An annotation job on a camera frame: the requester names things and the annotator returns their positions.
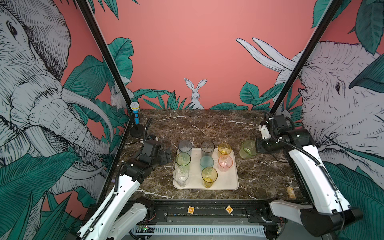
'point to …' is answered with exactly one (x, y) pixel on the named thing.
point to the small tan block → (290, 192)
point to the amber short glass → (224, 148)
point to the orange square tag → (191, 210)
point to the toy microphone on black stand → (137, 130)
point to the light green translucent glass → (183, 159)
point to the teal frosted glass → (206, 161)
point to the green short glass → (249, 149)
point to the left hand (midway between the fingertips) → (164, 152)
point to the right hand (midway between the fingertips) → (255, 144)
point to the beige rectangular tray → (228, 181)
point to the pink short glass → (225, 162)
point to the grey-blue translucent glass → (185, 146)
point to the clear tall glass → (181, 175)
